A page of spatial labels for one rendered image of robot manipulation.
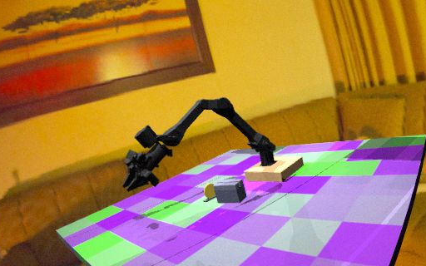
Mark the gold coin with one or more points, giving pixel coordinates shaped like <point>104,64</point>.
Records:
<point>209,191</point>

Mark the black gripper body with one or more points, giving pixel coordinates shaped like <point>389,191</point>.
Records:
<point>146,172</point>

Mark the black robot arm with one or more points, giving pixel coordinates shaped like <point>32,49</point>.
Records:
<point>172,137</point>

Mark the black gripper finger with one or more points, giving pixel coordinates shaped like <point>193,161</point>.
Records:
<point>138,181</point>
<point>129,177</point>

